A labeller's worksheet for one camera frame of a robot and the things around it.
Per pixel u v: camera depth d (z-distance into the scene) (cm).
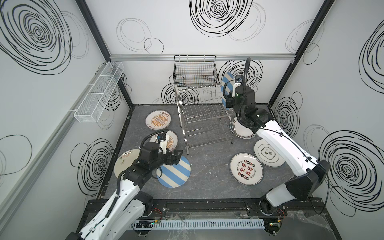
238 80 58
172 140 99
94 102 74
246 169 87
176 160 68
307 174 40
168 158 66
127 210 57
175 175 85
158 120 109
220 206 75
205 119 72
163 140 67
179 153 74
